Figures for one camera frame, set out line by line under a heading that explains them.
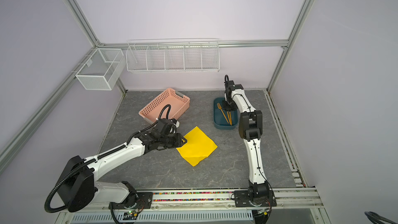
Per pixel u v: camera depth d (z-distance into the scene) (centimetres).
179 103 112
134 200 71
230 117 104
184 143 81
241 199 74
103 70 96
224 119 104
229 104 84
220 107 112
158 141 63
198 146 91
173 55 97
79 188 40
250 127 65
